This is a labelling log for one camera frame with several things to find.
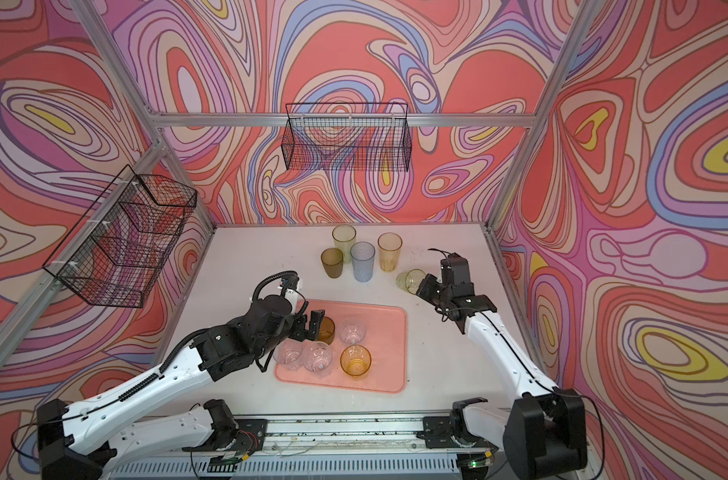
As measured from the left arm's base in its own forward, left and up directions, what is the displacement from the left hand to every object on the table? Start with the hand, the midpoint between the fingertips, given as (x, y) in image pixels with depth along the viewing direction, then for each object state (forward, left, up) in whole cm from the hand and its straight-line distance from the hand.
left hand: (314, 308), depth 74 cm
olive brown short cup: (+24, -2, -12) cm, 27 cm away
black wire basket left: (+15, +52, +7) cm, 55 cm away
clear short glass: (+1, -9, -15) cm, 17 cm away
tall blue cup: (+26, -12, -11) cm, 30 cm away
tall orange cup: (+26, -21, -7) cm, 34 cm away
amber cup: (-7, -10, -19) cm, 22 cm away
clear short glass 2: (-6, +1, -19) cm, 20 cm away
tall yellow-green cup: (+31, -5, -7) cm, 32 cm away
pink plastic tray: (0, -19, -19) cm, 27 cm away
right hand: (+9, -29, -6) cm, 31 cm away
